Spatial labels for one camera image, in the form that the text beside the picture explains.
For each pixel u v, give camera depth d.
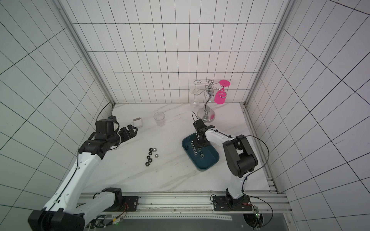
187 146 0.93
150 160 0.88
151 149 0.92
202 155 0.90
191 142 0.95
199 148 0.92
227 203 0.72
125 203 0.72
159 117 1.06
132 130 0.71
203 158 0.89
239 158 0.49
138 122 1.07
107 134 0.57
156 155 0.90
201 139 0.71
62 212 0.37
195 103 0.95
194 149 0.92
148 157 0.90
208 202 0.75
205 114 1.11
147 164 0.87
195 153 0.90
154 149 0.92
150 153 0.92
